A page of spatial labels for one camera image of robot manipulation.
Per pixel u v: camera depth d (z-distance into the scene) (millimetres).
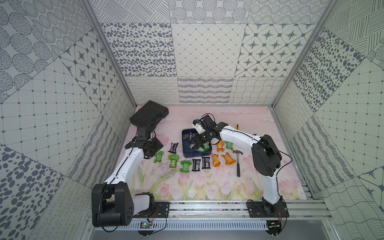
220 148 954
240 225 702
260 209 713
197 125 847
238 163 895
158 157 909
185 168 862
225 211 757
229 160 904
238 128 1072
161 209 734
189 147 895
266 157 510
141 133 675
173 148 949
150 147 720
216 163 894
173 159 903
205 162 895
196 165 880
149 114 1078
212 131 692
